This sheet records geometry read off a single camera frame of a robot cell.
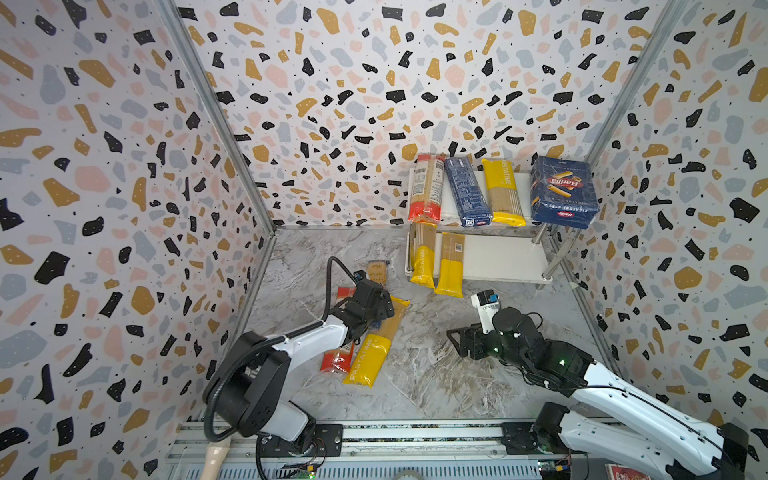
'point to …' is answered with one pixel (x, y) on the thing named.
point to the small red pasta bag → (340, 362)
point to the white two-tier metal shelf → (493, 253)
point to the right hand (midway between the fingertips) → (455, 326)
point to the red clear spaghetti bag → (426, 190)
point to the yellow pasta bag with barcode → (373, 349)
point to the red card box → (619, 472)
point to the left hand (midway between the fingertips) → (381, 298)
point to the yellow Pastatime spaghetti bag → (505, 201)
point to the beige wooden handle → (215, 456)
